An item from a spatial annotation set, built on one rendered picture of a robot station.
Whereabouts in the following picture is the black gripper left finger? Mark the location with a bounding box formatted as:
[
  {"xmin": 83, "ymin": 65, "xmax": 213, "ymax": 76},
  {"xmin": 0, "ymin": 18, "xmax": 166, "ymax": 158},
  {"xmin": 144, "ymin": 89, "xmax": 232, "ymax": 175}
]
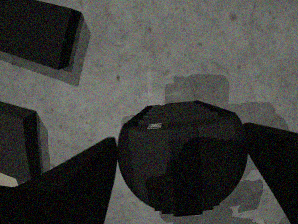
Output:
[{"xmin": 0, "ymin": 137, "xmax": 118, "ymax": 224}]

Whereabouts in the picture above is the beige square tile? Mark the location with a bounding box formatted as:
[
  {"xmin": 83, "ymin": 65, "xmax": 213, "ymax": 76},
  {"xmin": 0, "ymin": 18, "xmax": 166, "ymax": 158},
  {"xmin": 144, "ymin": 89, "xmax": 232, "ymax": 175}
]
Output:
[{"xmin": 0, "ymin": 173, "xmax": 23, "ymax": 188}]

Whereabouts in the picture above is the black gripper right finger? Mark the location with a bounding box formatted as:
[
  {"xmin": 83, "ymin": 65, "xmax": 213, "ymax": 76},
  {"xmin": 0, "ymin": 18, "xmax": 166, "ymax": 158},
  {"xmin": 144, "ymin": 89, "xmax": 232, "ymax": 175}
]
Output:
[{"xmin": 243, "ymin": 123, "xmax": 298, "ymax": 224}]

